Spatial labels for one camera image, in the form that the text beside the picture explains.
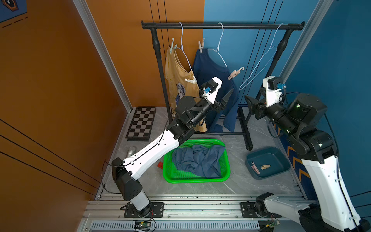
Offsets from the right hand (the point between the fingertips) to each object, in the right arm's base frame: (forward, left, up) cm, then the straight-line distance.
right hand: (254, 91), depth 55 cm
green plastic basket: (-13, +35, -50) cm, 63 cm away
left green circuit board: (-37, +48, -53) cm, 81 cm away
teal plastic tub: (-5, -23, -52) cm, 57 cm away
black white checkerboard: (+21, +62, -47) cm, 80 cm away
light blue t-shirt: (-7, +17, -44) cm, 47 cm away
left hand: (+3, +12, +3) cm, 12 cm away
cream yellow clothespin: (-8, -20, -50) cm, 55 cm away
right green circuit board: (-37, -15, -52) cm, 65 cm away
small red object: (-9, +43, -47) cm, 65 cm away
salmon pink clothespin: (-9, -13, -49) cm, 52 cm away
